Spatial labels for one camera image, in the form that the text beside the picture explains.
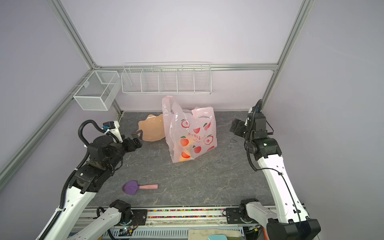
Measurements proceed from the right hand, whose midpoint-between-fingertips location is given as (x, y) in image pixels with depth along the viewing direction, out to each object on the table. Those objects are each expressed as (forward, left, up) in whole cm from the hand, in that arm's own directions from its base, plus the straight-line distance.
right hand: (241, 125), depth 73 cm
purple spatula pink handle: (-21, +59, -29) cm, 69 cm away
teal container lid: (-43, +13, -28) cm, 53 cm away
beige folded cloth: (-42, +23, -30) cm, 56 cm away
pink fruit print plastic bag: (+6, +27, -15) cm, 31 cm away
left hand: (-7, +50, +1) cm, 51 cm away
